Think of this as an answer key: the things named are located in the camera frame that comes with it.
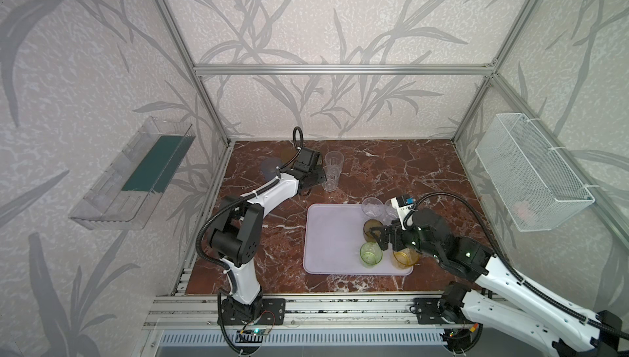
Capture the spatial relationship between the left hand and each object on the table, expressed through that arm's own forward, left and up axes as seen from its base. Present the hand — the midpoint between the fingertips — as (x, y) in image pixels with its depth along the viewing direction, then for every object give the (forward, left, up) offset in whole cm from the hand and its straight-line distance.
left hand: (324, 167), depth 95 cm
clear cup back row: (+11, -4, -8) cm, 15 cm away
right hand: (-25, -18, +7) cm, 31 cm away
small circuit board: (-53, +20, -13) cm, 58 cm away
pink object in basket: (-22, -61, +9) cm, 66 cm away
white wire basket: (-24, -57, +22) cm, 65 cm away
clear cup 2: (-14, -19, -8) cm, 25 cm away
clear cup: (+3, -3, -10) cm, 11 cm away
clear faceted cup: (-27, -19, +16) cm, 37 cm away
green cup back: (-30, -17, -11) cm, 36 cm away
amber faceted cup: (-32, -29, -10) cm, 44 cm away
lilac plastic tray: (-24, -4, -11) cm, 27 cm away
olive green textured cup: (-21, -16, -4) cm, 27 cm away
